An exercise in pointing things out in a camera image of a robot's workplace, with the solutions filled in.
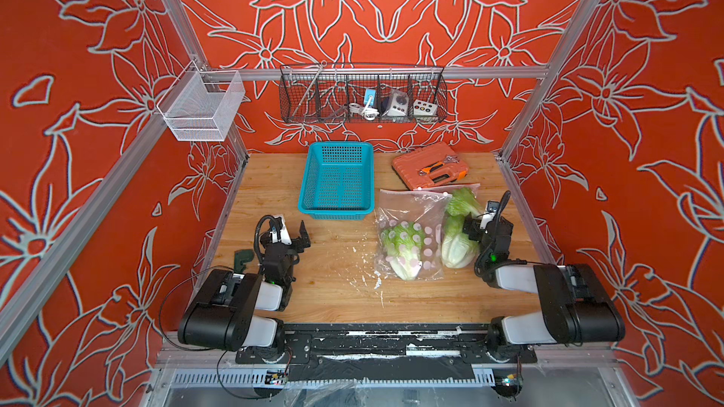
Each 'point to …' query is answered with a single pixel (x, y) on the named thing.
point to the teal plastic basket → (338, 181)
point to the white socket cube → (424, 108)
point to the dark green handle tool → (241, 256)
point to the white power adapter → (400, 105)
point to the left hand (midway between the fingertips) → (288, 223)
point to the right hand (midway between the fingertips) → (481, 213)
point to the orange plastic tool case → (406, 166)
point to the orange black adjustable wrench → (430, 168)
